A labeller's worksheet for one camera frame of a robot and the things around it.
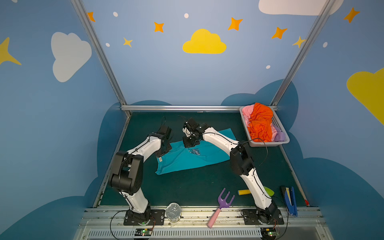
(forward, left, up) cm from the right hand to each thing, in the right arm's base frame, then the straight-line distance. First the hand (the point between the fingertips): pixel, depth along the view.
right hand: (185, 144), depth 96 cm
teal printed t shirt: (-8, +3, -5) cm, 10 cm away
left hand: (-5, +11, -1) cm, 12 cm away
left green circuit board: (-48, +16, -6) cm, 51 cm away
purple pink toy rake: (-33, -23, -7) cm, 41 cm away
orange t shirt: (+17, -51, +4) cm, 53 cm away
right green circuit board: (-45, -44, -7) cm, 64 cm away
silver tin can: (-39, +2, 0) cm, 39 cm away
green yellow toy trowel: (-25, -50, -7) cm, 57 cm away
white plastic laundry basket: (+3, -44, -1) cm, 44 cm away
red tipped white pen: (-28, -72, -12) cm, 78 cm away
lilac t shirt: (+7, -62, +3) cm, 62 cm away
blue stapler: (-30, -59, -5) cm, 67 cm away
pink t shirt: (+31, -45, +3) cm, 54 cm away
